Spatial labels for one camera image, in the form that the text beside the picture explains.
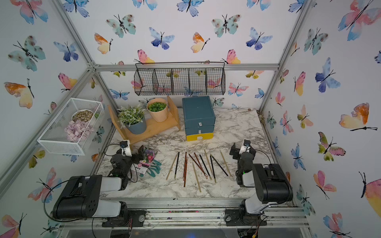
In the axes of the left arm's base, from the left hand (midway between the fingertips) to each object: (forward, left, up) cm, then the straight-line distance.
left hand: (137, 144), depth 90 cm
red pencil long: (-12, -29, -11) cm, 33 cm away
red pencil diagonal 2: (-13, -39, -10) cm, 43 cm away
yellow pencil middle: (-10, -43, -10) cm, 45 cm away
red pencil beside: (-11, -29, -10) cm, 33 cm away
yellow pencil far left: (-9, -21, -11) cm, 25 cm away
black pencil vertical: (-12, -45, -11) cm, 48 cm away
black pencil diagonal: (-9, -50, -11) cm, 52 cm away
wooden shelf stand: (+15, -6, -2) cm, 17 cm away
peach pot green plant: (+21, -12, +10) cm, 26 cm away
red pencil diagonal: (-10, -37, -10) cm, 39 cm away
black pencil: (-13, -42, -10) cm, 45 cm away
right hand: (-1, -65, 0) cm, 65 cm away
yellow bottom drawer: (+8, -36, -5) cm, 37 cm away
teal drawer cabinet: (+8, -38, +13) cm, 41 cm away
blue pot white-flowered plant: (+10, 0, +13) cm, 16 cm away
